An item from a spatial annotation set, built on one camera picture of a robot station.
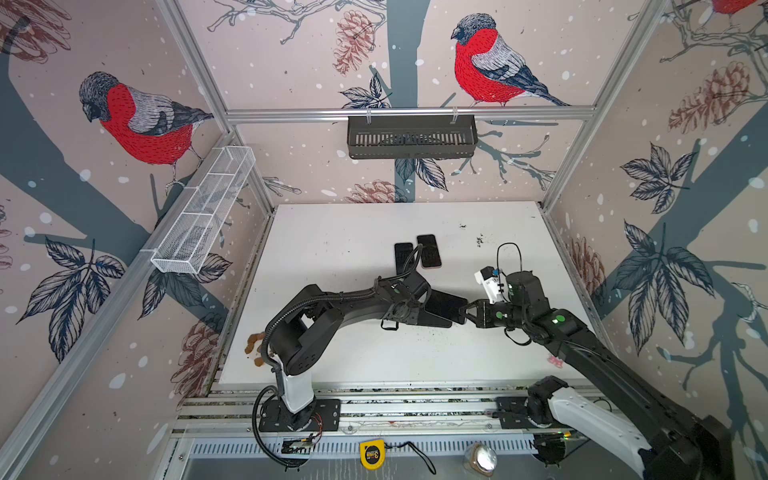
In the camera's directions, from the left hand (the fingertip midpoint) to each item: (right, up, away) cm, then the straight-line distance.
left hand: (410, 315), depth 90 cm
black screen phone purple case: (-2, +18, +14) cm, 23 cm away
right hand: (+12, +4, -13) cm, 18 cm away
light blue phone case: (-2, +18, +14) cm, 23 cm away
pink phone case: (+9, +18, +19) cm, 28 cm away
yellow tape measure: (-10, -25, -23) cm, 36 cm away
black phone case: (+10, +4, -5) cm, 12 cm away
